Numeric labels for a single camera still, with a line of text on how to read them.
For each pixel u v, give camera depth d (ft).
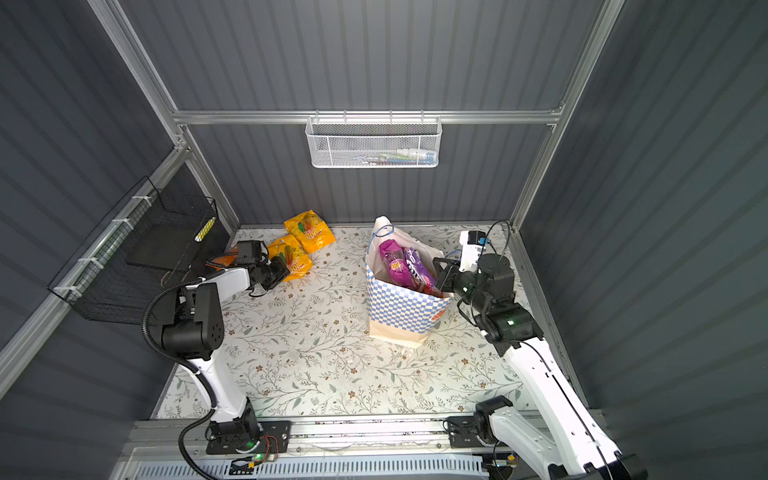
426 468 2.53
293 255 3.42
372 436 2.48
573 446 1.26
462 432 2.40
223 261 2.62
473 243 2.00
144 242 2.52
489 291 1.72
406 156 3.00
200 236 2.63
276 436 2.40
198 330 1.72
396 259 2.91
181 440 2.15
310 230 3.77
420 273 2.84
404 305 2.44
